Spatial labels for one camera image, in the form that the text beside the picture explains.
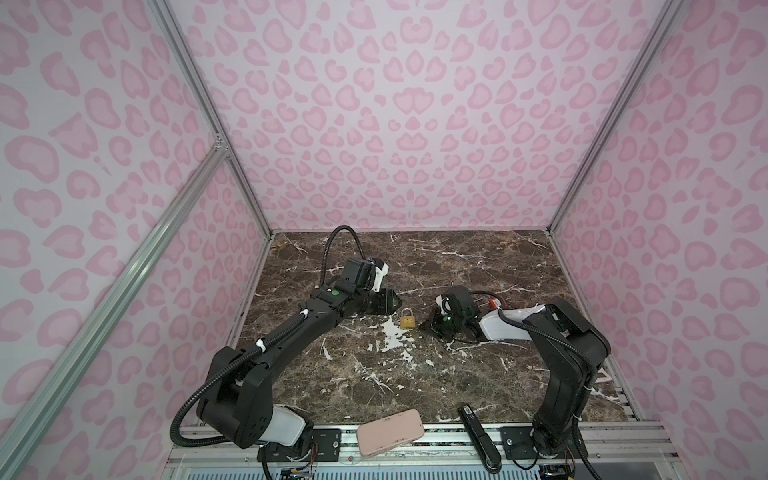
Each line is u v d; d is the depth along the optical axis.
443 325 0.84
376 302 0.73
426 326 0.92
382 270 0.78
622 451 0.73
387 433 0.73
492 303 1.04
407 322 0.93
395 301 0.79
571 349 0.46
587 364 0.47
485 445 0.70
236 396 0.42
